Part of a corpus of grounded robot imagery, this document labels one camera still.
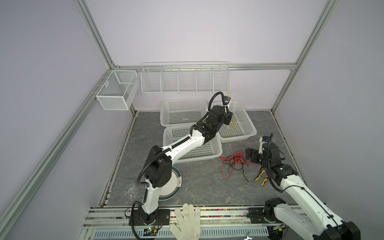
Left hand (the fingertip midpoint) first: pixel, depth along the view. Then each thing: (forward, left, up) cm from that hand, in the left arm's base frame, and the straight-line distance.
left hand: (230, 109), depth 79 cm
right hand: (-17, -13, -18) cm, 28 cm away
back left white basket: (+29, +28, -30) cm, 50 cm away
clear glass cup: (-29, +58, -30) cm, 71 cm away
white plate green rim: (-32, +35, -29) cm, 55 cm away
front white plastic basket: (-6, +9, -30) cm, 32 cm away
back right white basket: (+10, -15, -29) cm, 34 cm away
